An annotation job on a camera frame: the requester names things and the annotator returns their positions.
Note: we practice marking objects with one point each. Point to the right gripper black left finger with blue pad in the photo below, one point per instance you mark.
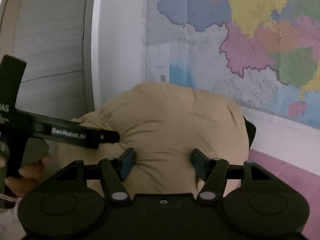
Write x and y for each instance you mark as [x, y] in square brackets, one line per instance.
[113, 172]

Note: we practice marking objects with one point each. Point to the person's left hand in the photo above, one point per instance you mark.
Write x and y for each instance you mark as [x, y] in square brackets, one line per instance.
[30, 176]

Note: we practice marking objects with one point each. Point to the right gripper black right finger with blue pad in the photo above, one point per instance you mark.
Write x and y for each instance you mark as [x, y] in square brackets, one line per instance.
[213, 172]

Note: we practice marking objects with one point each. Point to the colourful wall map poster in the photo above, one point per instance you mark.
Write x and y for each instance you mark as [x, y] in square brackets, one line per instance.
[264, 54]

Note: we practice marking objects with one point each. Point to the tan puffer down jacket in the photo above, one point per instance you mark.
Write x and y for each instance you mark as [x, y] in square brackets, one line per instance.
[163, 123]

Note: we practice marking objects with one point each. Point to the grey wardrobe door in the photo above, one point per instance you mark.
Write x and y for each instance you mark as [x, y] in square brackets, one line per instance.
[54, 38]

